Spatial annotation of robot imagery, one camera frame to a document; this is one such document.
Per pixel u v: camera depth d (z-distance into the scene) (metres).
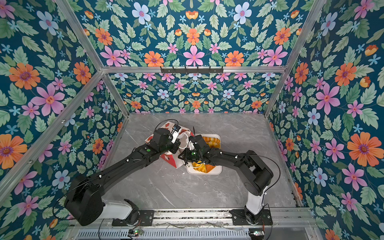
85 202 0.41
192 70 0.92
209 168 0.88
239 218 0.73
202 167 0.85
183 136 0.86
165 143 0.67
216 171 0.89
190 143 0.82
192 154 0.77
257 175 0.49
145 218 0.74
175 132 0.72
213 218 0.75
